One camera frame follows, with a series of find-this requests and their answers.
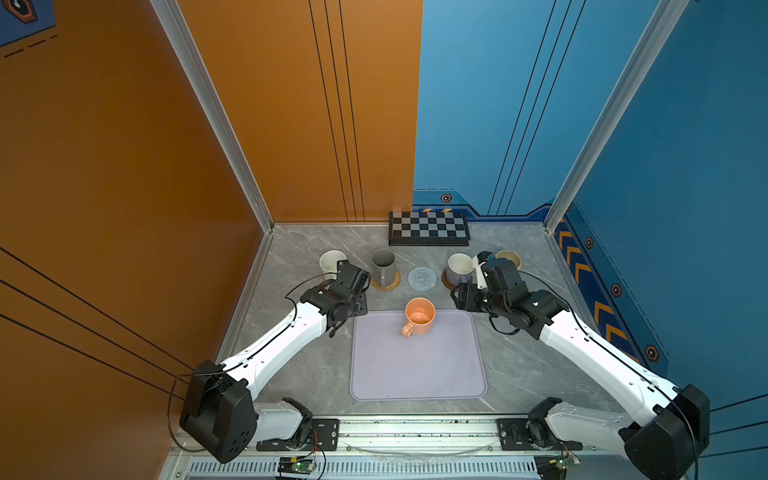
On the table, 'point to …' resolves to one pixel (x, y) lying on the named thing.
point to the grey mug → (383, 268)
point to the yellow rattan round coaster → (397, 279)
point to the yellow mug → (512, 256)
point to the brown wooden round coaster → (444, 279)
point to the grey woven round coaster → (422, 279)
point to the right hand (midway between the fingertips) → (457, 293)
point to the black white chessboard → (428, 228)
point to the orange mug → (419, 315)
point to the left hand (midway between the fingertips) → (357, 298)
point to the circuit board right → (551, 467)
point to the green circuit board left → (296, 464)
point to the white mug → (328, 260)
